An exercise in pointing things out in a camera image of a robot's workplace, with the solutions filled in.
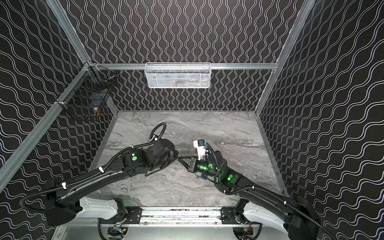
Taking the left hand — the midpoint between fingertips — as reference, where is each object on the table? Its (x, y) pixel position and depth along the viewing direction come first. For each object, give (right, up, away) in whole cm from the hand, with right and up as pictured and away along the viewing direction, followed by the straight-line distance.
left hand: (183, 154), depth 68 cm
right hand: (-2, -3, 0) cm, 3 cm away
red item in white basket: (-8, +41, +26) cm, 50 cm away
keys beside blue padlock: (+7, -17, +20) cm, 27 cm away
